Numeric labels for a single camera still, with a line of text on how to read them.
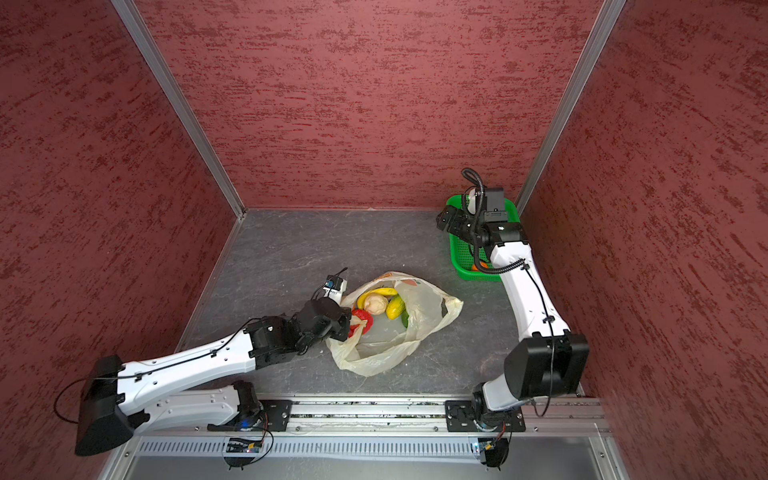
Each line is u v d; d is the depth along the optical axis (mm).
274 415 739
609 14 710
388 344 859
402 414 757
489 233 556
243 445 723
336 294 666
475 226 588
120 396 405
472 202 640
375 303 896
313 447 709
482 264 515
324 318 545
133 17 710
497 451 726
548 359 411
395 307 897
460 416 741
